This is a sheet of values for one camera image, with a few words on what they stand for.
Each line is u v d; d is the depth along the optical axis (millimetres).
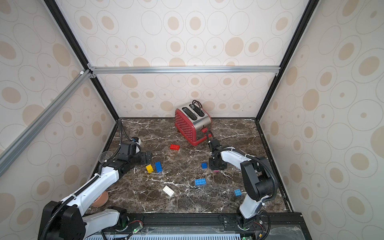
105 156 996
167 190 832
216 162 799
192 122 928
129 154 649
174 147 1007
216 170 918
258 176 478
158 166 921
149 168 894
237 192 824
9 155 510
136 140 771
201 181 855
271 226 708
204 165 921
